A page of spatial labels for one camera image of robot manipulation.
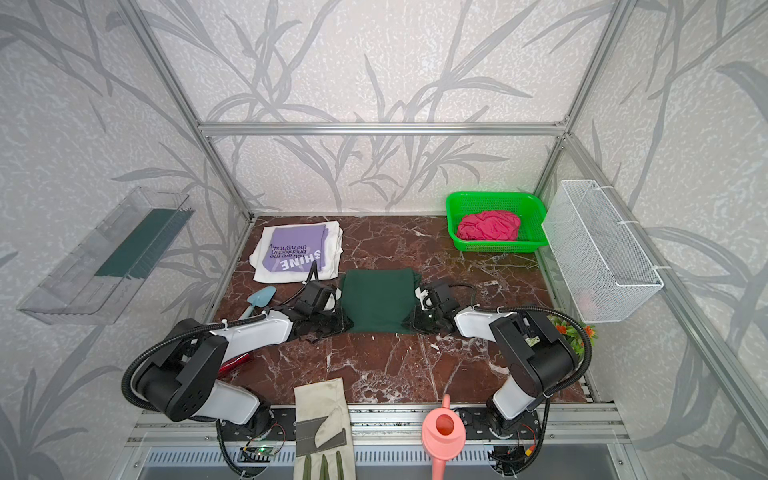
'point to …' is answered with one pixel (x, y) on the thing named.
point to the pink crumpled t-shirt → (489, 225)
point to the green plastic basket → (527, 206)
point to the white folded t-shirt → (285, 251)
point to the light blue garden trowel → (261, 298)
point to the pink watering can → (443, 435)
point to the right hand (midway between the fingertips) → (403, 315)
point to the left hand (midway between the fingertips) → (356, 315)
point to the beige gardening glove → (324, 447)
